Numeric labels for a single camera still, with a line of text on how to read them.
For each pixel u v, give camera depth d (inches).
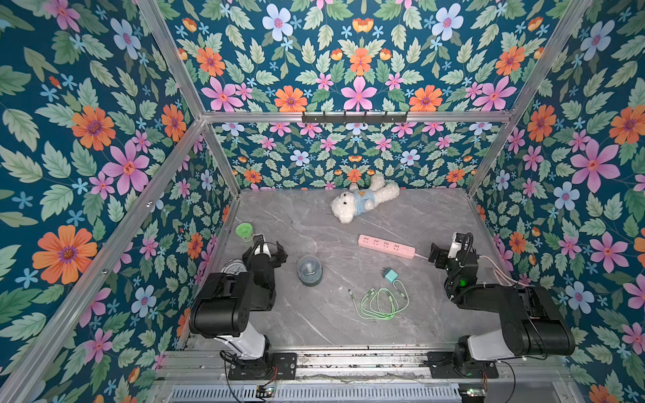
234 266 35.7
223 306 18.2
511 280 35.9
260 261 28.8
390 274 35.7
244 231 39.9
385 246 38.7
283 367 28.9
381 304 33.9
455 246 32.2
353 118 37.2
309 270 33.8
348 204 41.1
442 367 28.8
